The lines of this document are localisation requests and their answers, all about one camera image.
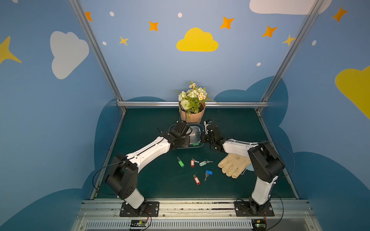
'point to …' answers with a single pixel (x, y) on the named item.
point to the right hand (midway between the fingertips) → (204, 131)
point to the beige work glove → (233, 164)
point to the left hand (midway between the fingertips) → (186, 138)
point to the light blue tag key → (204, 162)
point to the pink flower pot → (195, 118)
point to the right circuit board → (259, 224)
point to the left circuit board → (138, 223)
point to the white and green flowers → (191, 100)
